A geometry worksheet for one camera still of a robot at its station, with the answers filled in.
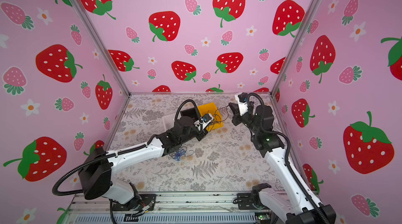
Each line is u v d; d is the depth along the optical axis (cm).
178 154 86
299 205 39
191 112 89
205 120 65
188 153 90
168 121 100
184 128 59
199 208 73
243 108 61
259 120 51
